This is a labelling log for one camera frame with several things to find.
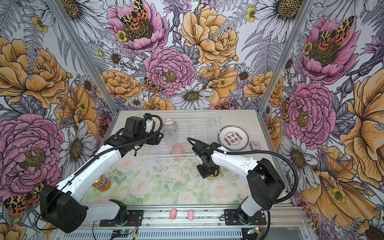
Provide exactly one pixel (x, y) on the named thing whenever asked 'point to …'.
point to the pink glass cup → (178, 151)
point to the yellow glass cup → (216, 173)
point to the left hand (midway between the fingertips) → (156, 138)
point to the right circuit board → (254, 230)
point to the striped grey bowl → (169, 124)
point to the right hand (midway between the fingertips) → (208, 178)
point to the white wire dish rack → (177, 127)
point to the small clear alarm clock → (255, 145)
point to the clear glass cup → (171, 137)
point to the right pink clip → (190, 215)
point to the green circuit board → (121, 233)
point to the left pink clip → (173, 214)
